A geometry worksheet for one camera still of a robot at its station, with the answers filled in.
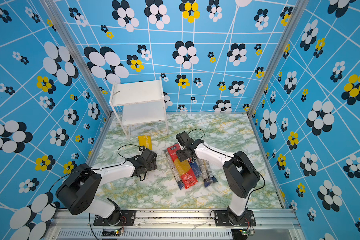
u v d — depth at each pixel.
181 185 0.83
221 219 0.72
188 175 0.82
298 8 0.68
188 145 0.69
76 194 0.44
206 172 0.86
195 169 0.87
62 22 0.74
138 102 0.81
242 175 0.46
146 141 1.01
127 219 0.73
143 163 0.70
